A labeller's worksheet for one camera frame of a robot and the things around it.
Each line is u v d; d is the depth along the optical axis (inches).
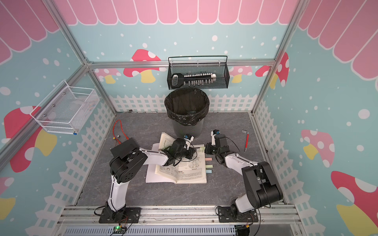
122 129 41.6
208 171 35.1
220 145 28.1
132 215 29.2
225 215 29.1
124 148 40.1
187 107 41.5
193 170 34.2
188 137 34.4
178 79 35.3
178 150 30.7
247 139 41.3
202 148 38.2
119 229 28.6
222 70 37.3
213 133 33.5
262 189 17.4
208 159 36.6
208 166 35.5
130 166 20.9
